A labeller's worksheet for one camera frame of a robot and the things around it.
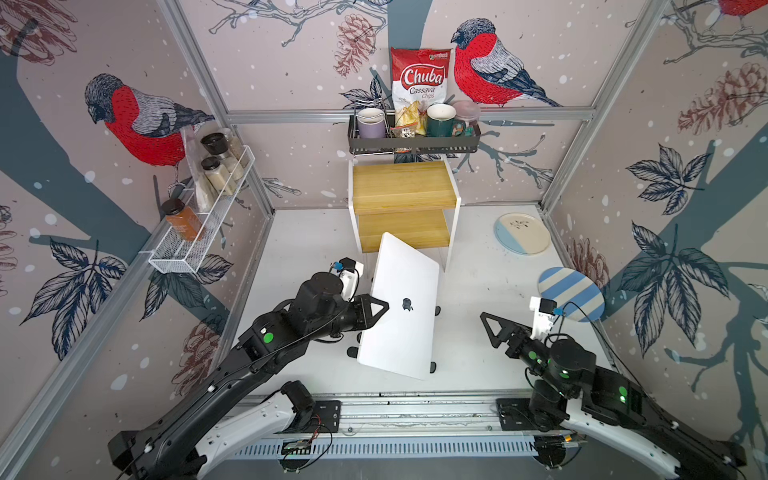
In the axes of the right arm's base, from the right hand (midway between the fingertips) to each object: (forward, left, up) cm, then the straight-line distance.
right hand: (488, 317), depth 69 cm
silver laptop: (-5, +20, -1) cm, 21 cm away
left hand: (-1, +22, +8) cm, 24 cm away
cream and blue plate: (+45, -26, -22) cm, 56 cm away
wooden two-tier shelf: (+27, +18, +12) cm, 34 cm away
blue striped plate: (+18, -36, -21) cm, 46 cm away
